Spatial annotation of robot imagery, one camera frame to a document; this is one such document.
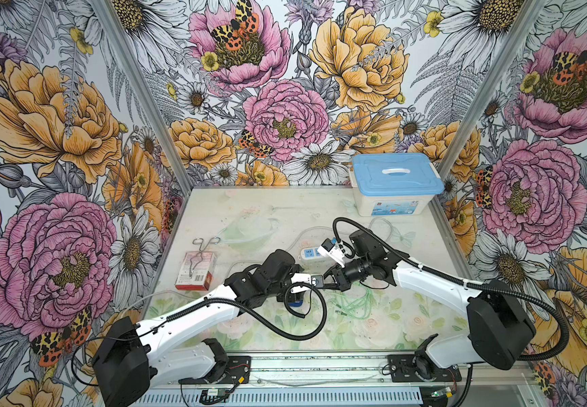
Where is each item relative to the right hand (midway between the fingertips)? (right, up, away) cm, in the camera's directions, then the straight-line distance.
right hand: (321, 290), depth 76 cm
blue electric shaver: (-8, -7, +9) cm, 14 cm away
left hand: (-7, +2, +4) cm, 9 cm away
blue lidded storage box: (+31, +34, +26) cm, 53 cm away
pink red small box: (-42, +2, +13) cm, 44 cm away
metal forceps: (-43, +6, +16) cm, 46 cm away
